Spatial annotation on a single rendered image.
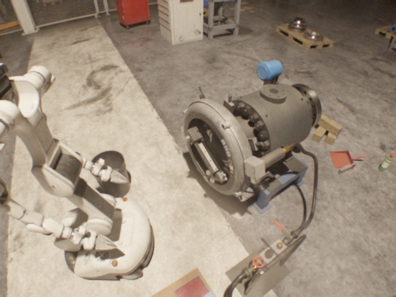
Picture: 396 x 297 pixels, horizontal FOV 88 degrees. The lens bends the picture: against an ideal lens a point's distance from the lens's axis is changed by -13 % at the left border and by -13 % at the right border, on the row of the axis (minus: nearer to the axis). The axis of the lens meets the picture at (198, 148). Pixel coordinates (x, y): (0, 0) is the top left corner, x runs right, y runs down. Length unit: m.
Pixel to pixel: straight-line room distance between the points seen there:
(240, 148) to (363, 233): 1.50
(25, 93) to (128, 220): 1.12
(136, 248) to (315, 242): 1.45
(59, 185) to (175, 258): 1.11
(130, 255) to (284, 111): 1.49
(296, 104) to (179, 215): 1.35
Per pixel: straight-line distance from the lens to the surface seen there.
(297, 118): 1.93
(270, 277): 1.99
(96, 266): 1.70
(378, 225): 2.65
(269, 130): 1.72
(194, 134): 1.72
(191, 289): 1.42
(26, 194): 2.82
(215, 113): 1.51
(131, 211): 1.79
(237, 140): 1.44
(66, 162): 1.28
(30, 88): 1.12
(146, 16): 6.82
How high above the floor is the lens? 1.86
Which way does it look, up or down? 45 degrees down
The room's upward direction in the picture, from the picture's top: straight up
